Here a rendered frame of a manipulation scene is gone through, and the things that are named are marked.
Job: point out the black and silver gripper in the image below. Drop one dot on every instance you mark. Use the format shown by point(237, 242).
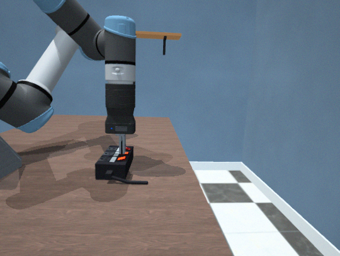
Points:
point(120, 101)

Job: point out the black power strip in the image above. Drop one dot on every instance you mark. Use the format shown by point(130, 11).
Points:
point(113, 165)

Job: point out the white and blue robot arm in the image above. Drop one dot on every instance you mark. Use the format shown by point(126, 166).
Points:
point(26, 104)

